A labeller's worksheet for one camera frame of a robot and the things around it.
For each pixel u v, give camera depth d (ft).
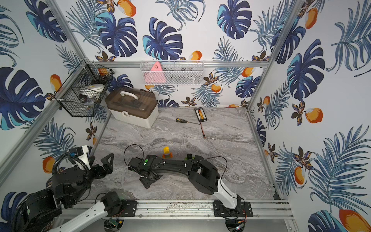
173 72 3.04
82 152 1.67
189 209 2.48
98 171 1.74
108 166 1.79
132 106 3.20
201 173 1.75
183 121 3.60
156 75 2.94
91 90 2.62
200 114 3.74
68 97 2.48
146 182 2.35
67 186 1.33
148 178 2.30
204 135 3.40
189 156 2.91
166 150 2.83
